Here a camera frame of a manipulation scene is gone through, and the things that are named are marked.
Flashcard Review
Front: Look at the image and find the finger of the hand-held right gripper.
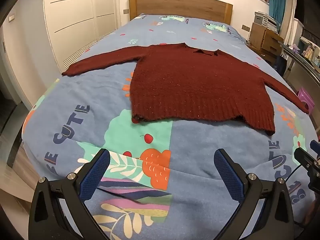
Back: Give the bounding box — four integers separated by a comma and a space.
294, 147, 320, 172

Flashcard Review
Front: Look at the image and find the person's right forearm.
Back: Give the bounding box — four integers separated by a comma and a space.
304, 200, 320, 228

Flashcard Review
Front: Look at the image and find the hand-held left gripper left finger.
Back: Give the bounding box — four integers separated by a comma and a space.
28, 149, 111, 240

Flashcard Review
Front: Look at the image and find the dark red knitted sweater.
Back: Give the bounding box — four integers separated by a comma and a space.
62, 43, 310, 136

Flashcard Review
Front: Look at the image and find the wooden bed headboard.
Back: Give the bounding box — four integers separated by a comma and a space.
129, 0, 233, 27

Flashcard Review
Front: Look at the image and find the cluttered desk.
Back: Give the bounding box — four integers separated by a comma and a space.
280, 30, 320, 80

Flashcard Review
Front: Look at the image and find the teal curtain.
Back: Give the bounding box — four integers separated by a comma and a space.
267, 0, 288, 28

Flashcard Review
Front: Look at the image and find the wooden chest of drawers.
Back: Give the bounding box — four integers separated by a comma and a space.
250, 22, 284, 55

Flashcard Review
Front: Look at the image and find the black cable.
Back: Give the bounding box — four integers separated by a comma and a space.
285, 164, 303, 183

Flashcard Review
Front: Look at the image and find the white wardrobe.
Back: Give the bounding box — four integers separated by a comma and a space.
42, 0, 120, 73

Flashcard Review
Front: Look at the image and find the dark blue bag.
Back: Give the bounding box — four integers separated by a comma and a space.
275, 55, 288, 73

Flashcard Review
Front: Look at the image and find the blue printed bed blanket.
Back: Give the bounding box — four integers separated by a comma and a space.
21, 14, 319, 240

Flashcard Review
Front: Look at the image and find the purple plastic stool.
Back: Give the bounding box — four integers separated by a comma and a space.
297, 87, 316, 115

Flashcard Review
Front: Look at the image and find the white printer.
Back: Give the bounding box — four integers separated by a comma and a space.
254, 12, 280, 32

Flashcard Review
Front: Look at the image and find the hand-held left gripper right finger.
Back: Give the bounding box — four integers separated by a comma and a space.
214, 148, 295, 240

